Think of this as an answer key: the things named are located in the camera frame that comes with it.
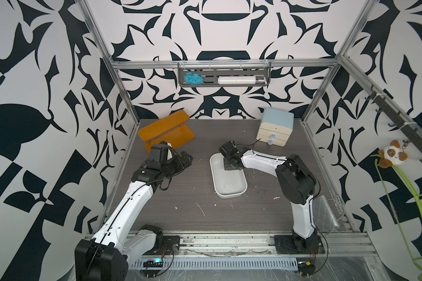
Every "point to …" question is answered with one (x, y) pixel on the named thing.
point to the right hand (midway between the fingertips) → (227, 161)
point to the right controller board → (305, 268)
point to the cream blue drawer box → (276, 124)
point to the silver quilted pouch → (324, 218)
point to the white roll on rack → (237, 79)
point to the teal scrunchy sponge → (193, 78)
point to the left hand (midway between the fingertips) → (182, 158)
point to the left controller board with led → (153, 263)
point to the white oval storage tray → (227, 183)
